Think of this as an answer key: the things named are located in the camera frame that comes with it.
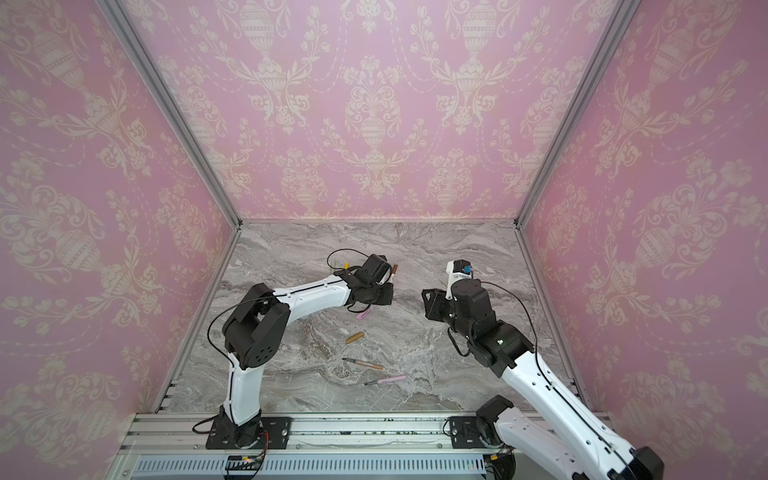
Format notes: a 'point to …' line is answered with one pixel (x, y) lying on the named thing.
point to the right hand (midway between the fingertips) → (425, 292)
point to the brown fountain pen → (364, 363)
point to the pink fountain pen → (387, 379)
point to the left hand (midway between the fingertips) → (392, 297)
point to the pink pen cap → (361, 315)
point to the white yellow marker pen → (346, 265)
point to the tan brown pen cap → (354, 337)
